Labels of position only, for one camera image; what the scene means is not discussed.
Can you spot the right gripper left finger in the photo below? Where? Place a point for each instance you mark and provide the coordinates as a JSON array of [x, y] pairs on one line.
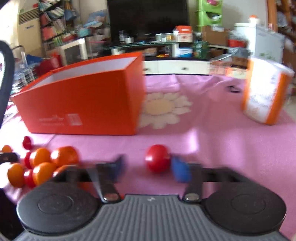
[[102, 176]]

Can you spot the orange fruit upper middle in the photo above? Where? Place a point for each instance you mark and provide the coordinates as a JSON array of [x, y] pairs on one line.
[[39, 156]]

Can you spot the cream standing air conditioner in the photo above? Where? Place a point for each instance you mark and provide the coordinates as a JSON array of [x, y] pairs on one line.
[[29, 32]]

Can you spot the white glass door cabinet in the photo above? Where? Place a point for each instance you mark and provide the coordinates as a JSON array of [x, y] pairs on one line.
[[73, 52]]

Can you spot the black bookshelf with books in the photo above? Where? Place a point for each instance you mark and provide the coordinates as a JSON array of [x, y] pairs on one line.
[[57, 23]]

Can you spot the pink flowered bed sheet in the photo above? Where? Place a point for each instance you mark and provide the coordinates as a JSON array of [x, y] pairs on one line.
[[212, 130]]

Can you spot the red tomato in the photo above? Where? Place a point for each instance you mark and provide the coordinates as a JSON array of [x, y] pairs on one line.
[[158, 159]]

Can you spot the orange fruit upper right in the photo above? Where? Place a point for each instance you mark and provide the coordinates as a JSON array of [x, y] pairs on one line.
[[64, 156]]

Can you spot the small red fruit top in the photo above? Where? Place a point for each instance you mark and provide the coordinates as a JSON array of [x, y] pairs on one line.
[[27, 143]]

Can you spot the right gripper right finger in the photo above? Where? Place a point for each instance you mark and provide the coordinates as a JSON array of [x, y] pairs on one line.
[[194, 175]]

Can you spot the orange fruit lower middle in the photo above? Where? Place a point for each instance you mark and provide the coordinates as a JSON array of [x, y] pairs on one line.
[[43, 172]]

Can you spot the white orange canister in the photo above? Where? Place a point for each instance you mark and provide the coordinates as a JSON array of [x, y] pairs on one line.
[[265, 90]]

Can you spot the black flat television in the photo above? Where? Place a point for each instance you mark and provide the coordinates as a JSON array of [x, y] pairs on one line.
[[142, 19]]

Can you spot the orange fruit lower left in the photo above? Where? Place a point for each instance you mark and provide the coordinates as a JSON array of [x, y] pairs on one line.
[[15, 175]]

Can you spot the orange fruit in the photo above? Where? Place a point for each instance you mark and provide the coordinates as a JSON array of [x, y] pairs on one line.
[[43, 172], [39, 156], [15, 175], [64, 156]]

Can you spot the green plastic stacked bins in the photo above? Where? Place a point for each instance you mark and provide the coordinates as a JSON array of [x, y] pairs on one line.
[[209, 13]]

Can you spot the red shopping bag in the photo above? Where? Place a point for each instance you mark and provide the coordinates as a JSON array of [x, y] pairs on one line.
[[49, 64]]

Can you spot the red white small box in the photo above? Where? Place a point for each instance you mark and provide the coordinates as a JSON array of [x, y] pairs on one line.
[[184, 34]]

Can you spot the white tv cabinet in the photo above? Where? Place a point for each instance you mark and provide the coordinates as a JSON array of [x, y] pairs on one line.
[[187, 67]]

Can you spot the orange cardboard box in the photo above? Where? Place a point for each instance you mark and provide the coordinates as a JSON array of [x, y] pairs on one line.
[[102, 96]]

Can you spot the brown cardboard box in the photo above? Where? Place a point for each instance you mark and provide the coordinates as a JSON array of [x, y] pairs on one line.
[[215, 35]]

